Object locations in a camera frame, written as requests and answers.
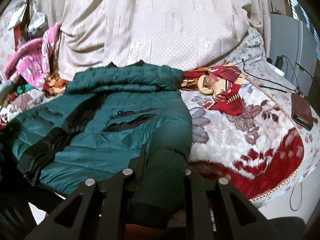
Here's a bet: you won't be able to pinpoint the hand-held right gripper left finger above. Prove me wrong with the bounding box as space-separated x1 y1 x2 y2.
25 144 149 240

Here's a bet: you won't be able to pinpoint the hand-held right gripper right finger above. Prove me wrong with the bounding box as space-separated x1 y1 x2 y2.
184 169 283 240

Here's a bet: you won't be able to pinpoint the green puffer jacket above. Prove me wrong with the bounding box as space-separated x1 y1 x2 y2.
10 60 193 230

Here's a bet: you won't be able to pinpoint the red patterned cloth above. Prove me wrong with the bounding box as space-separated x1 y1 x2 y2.
182 65 246 117

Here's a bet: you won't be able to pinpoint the orange patterned cloth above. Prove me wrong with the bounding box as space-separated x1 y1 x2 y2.
43 72 68 92

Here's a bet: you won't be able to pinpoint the brown wallet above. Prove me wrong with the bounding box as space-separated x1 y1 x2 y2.
291 92 315 131

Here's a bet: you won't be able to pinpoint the green cloth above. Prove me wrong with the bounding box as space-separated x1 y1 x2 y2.
15 83 33 95

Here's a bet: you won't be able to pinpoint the pink floral quilted garment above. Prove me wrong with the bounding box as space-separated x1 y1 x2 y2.
4 22 63 91

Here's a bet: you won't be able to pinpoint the beige embossed blanket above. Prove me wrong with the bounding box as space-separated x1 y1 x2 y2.
29 0 273 80

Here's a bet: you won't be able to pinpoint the white appliance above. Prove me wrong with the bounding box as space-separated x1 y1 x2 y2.
269 12 319 90

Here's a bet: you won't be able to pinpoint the silver plastic bag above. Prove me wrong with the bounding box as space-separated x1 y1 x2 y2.
27 12 47 32

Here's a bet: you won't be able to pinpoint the white plastic bag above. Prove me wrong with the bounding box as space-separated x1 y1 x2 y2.
7 9 26 31

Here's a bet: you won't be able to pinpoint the window blinds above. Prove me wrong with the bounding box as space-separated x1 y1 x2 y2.
287 0 312 29

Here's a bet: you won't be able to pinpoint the grey cable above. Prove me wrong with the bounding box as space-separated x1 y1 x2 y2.
289 182 303 211

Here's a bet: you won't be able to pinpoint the black cable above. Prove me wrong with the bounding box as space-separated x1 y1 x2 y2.
241 58 288 93

